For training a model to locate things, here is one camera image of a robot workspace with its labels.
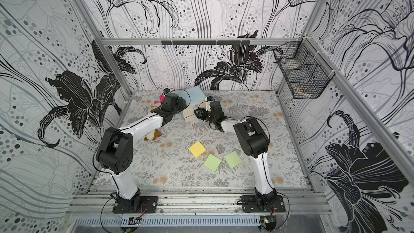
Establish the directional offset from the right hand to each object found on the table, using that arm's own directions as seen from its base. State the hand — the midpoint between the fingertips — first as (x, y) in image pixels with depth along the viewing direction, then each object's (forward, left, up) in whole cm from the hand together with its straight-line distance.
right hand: (198, 109), depth 100 cm
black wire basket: (+8, -61, +20) cm, 65 cm away
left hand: (-1, +8, +6) cm, 10 cm away
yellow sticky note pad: (-24, 0, -7) cm, 25 cm away
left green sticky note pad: (-31, -9, -8) cm, 33 cm away
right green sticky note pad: (-29, -21, -9) cm, 36 cm away
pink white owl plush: (+6, +28, -1) cm, 29 cm away
